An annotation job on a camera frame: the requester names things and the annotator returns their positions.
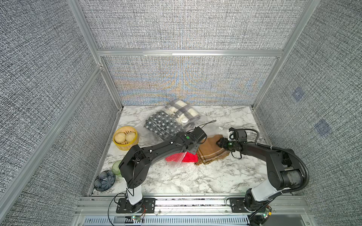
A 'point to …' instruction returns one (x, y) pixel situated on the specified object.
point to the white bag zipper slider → (220, 128)
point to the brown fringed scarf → (209, 151)
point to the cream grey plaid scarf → (185, 114)
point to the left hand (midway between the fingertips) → (193, 145)
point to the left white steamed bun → (120, 137)
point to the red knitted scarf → (186, 157)
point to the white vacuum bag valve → (185, 120)
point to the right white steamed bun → (130, 136)
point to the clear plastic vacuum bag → (149, 135)
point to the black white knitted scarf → (163, 124)
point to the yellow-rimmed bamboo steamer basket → (126, 145)
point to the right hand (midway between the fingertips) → (219, 139)
